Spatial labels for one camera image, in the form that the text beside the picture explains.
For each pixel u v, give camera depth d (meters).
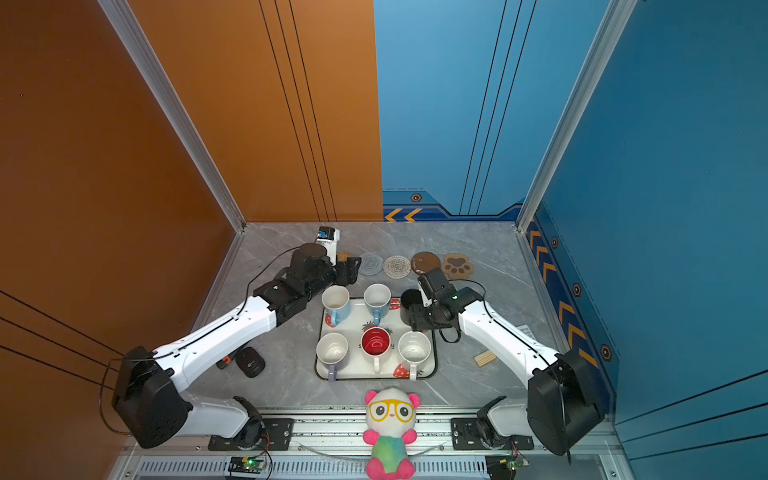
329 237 0.68
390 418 0.70
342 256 0.71
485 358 0.85
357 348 0.88
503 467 0.71
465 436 0.73
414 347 0.87
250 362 0.83
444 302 0.59
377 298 0.92
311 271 0.59
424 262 1.08
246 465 0.71
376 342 0.87
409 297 0.86
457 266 1.06
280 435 0.74
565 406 0.39
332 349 0.86
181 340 0.46
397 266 1.06
